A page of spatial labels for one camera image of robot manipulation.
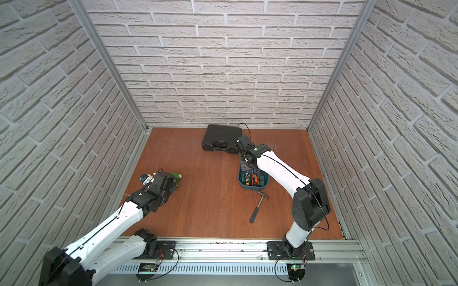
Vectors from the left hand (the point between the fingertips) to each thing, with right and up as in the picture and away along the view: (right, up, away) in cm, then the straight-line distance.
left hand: (173, 181), depth 83 cm
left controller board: (-6, -32, -13) cm, 35 cm away
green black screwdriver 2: (+44, -1, +9) cm, 45 cm away
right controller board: (+55, -33, -12) cm, 65 cm away
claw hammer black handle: (+40, -14, +2) cm, 43 cm away
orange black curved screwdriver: (+41, 0, +7) cm, 41 cm away
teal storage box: (+33, 0, +9) cm, 34 cm away
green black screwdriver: (+36, 0, +9) cm, 37 cm away
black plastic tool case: (+21, +22, +27) cm, 40 cm away
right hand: (+39, +8, +3) cm, 40 cm away
